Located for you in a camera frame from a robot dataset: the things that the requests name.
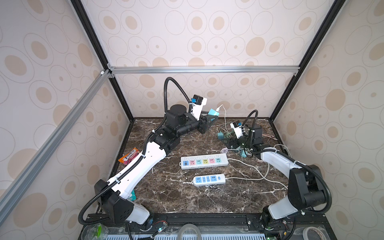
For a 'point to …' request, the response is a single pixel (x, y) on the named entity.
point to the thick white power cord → (258, 172)
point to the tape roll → (305, 233)
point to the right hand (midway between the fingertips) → (227, 135)
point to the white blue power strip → (209, 179)
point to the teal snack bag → (133, 195)
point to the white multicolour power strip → (205, 161)
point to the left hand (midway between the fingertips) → (218, 115)
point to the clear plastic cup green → (96, 231)
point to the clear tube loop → (185, 226)
